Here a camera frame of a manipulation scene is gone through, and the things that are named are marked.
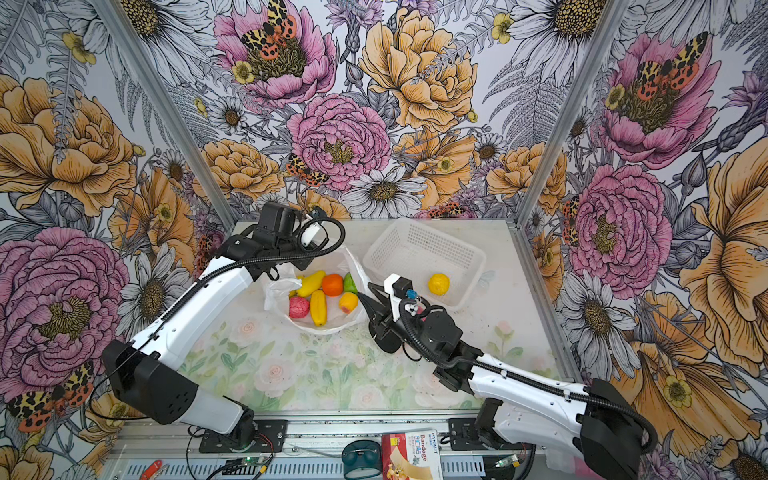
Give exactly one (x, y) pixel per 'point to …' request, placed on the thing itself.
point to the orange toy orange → (332, 284)
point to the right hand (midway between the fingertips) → (364, 296)
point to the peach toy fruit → (348, 302)
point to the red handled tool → (151, 471)
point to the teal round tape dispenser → (362, 459)
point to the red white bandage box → (413, 455)
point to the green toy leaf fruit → (350, 284)
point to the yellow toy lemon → (439, 284)
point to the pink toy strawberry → (299, 307)
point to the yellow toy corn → (319, 307)
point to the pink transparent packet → (569, 464)
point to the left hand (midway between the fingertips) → (306, 252)
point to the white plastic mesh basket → (441, 266)
